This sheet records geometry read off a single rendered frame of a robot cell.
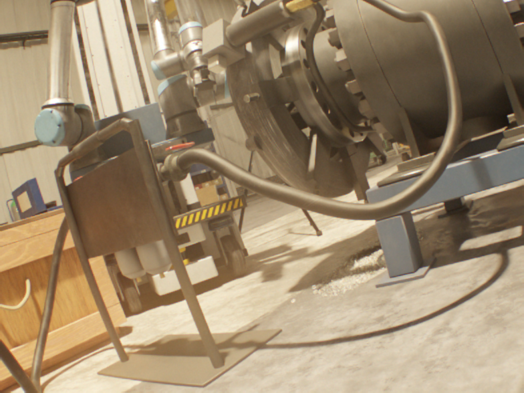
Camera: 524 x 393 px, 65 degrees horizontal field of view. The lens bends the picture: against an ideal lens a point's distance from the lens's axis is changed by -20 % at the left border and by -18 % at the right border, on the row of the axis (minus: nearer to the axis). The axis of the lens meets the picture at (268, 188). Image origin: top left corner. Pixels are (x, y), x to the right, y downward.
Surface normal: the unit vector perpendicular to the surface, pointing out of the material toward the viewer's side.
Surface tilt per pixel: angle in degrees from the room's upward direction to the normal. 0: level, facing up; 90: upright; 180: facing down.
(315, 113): 118
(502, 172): 90
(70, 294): 90
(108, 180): 90
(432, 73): 113
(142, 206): 90
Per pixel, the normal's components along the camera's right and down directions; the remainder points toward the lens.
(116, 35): 0.39, -0.11
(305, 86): -0.50, 0.30
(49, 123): -0.18, 0.17
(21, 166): 0.72, -0.22
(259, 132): -0.42, 0.50
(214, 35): -0.62, -0.18
